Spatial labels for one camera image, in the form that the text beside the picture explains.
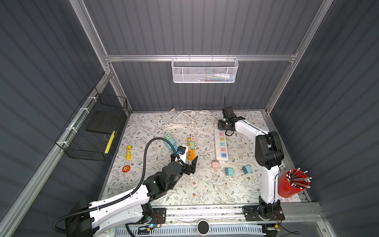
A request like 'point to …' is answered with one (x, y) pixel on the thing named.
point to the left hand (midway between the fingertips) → (190, 154)
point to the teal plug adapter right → (229, 171)
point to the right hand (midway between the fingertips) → (223, 125)
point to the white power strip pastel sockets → (221, 143)
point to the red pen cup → (292, 182)
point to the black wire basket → (88, 136)
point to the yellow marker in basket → (109, 142)
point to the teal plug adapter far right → (247, 169)
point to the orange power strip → (191, 153)
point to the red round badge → (126, 168)
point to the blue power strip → (172, 142)
